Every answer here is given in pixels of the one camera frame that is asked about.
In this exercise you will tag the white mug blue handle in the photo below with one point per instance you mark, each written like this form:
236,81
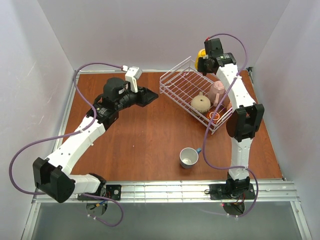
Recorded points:
189,156

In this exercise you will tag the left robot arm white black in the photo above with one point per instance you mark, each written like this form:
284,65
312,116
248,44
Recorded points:
53,174

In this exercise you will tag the yellow enamel mug black handle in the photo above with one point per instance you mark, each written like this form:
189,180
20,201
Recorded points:
200,56

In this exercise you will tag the beige round ceramic mug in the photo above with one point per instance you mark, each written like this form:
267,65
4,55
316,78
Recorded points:
201,103

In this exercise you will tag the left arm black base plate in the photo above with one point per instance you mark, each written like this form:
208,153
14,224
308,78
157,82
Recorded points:
113,191

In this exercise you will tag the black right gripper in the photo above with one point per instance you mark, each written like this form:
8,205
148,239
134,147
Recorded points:
201,64

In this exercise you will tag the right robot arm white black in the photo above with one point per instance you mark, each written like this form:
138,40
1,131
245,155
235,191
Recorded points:
241,126

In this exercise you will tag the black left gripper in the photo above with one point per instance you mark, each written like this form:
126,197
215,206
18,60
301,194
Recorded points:
141,95

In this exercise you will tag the dark brown glazed mug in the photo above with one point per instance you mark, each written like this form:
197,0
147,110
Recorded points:
216,117

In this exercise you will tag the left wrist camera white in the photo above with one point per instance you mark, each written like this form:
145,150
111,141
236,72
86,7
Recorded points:
132,74

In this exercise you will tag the aluminium frame rail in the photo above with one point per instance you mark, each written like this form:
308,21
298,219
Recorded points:
192,191

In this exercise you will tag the white wire dish rack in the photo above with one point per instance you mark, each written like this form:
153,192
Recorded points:
183,83

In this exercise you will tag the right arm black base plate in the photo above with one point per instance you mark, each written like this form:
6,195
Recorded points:
220,191

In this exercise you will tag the pink floral mug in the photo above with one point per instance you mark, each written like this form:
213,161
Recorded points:
229,105

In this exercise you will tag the white faceted mug pink handle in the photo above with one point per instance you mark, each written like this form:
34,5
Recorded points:
216,93

